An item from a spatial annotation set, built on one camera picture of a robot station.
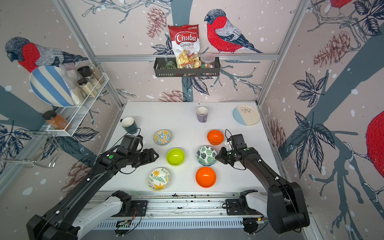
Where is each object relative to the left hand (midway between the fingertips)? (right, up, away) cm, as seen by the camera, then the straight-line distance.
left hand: (156, 154), depth 77 cm
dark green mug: (-22, +14, +18) cm, 32 cm away
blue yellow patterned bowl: (-2, +5, +23) cm, 24 cm away
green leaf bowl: (+27, -4, +13) cm, 30 cm away
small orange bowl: (+34, +5, +21) cm, 40 cm away
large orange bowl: (+26, -14, +5) cm, 30 cm away
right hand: (+32, -3, +8) cm, 33 cm away
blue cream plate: (+61, +21, +37) cm, 74 cm away
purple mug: (+26, +22, +33) cm, 47 cm away
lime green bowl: (+8, -5, +13) cm, 17 cm away
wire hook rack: (-38, +12, -17) cm, 43 cm away
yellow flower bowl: (0, -16, +5) cm, 16 cm away
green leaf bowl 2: (+27, -8, +10) cm, 30 cm away
